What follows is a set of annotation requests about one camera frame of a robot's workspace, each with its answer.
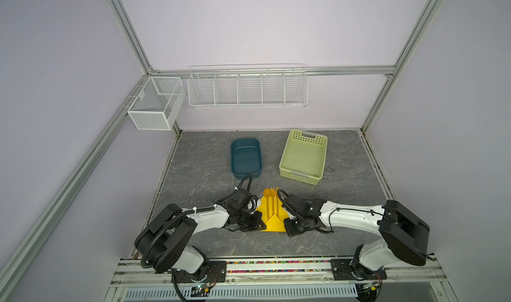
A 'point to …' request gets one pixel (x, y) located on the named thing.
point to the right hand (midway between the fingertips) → (287, 232)
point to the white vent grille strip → (170, 293)
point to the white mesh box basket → (158, 103)
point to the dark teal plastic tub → (245, 156)
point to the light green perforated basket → (303, 156)
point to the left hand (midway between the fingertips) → (265, 230)
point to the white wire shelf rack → (248, 86)
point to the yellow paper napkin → (274, 224)
